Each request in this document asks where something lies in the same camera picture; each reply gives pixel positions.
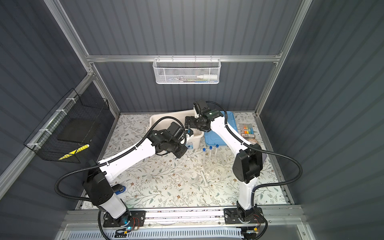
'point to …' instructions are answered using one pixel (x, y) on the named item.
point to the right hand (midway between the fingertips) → (192, 125)
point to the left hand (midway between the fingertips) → (185, 149)
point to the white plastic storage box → (164, 123)
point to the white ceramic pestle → (205, 184)
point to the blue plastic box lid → (212, 138)
